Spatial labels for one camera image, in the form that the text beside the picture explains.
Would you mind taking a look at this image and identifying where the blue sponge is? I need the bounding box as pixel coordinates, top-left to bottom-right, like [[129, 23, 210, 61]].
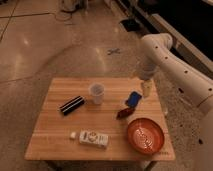
[[125, 91, 142, 108]]

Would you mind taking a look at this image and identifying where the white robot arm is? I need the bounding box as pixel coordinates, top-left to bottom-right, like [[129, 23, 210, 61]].
[[136, 33, 213, 171]]

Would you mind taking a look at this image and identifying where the orange bowl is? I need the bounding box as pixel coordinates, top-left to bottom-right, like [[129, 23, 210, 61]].
[[127, 118, 165, 155]]

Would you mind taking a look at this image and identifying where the black floor plate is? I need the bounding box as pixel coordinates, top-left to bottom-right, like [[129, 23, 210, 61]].
[[120, 19, 140, 32]]

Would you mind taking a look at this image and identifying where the wooden table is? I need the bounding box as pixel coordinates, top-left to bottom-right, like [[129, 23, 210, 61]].
[[25, 78, 175, 161]]

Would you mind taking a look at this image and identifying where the black striped rectangular box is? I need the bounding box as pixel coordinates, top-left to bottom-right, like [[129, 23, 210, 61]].
[[59, 96, 85, 116]]

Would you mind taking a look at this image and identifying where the small white cube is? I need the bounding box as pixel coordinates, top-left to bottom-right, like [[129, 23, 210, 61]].
[[70, 132, 77, 139]]

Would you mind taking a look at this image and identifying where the white base with cables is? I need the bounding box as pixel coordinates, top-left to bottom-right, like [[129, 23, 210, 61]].
[[54, 0, 89, 22]]

